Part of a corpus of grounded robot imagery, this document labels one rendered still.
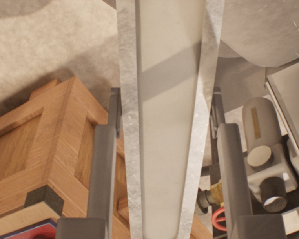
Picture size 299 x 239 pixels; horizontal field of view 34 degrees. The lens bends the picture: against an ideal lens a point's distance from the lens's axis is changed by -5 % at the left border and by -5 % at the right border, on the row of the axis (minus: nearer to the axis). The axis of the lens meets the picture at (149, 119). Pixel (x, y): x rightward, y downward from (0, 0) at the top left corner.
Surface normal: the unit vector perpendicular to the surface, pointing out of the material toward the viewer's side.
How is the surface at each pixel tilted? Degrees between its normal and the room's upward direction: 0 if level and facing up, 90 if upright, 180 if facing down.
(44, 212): 0
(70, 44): 0
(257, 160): 90
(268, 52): 44
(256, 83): 0
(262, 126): 90
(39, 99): 90
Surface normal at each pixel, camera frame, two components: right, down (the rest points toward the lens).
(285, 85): -0.24, 0.33
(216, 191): -0.48, -0.26
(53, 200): 0.85, -0.38
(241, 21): 0.25, 0.91
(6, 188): -0.53, -0.67
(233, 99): -0.04, 0.64
